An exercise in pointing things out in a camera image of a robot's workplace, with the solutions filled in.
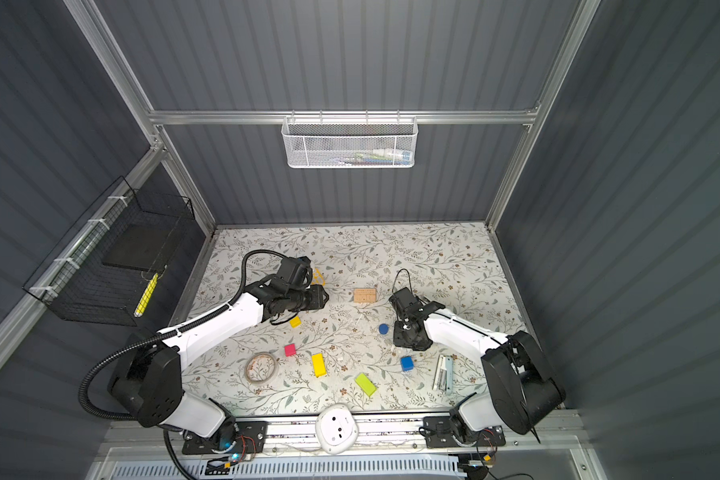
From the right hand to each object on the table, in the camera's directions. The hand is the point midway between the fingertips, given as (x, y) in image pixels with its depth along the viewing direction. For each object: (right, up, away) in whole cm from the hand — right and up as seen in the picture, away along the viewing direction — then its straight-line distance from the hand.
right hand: (407, 341), depth 89 cm
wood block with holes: (-13, +12, +10) cm, 21 cm away
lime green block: (-12, -10, -7) cm, 17 cm away
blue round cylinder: (-7, +3, +4) cm, 8 cm away
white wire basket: (-19, +73, +35) cm, 83 cm away
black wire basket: (-77, +23, -17) cm, 82 cm away
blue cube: (0, -6, -3) cm, 6 cm away
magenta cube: (-35, -3, 0) cm, 35 cm away
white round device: (-20, -16, -16) cm, 30 cm away
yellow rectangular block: (-26, -6, -4) cm, 27 cm away
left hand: (-25, +14, -2) cm, 28 cm away
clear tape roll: (-43, -6, -4) cm, 43 cm away
